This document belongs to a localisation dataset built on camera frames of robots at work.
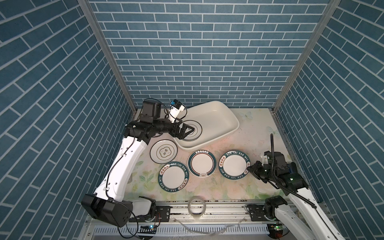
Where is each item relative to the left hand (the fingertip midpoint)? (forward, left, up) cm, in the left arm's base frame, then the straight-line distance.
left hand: (187, 125), depth 68 cm
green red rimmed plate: (-4, -8, -33) cm, 34 cm away
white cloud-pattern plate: (+18, -5, -31) cm, 36 cm away
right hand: (-11, -30, -21) cm, 38 cm away
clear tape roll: (-32, -5, -30) cm, 44 cm away
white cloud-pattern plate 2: (+5, +17, -33) cm, 38 cm away
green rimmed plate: (-12, +9, -33) cm, 37 cm away
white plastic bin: (+29, -20, -31) cm, 47 cm away
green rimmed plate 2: (-8, -25, -27) cm, 38 cm away
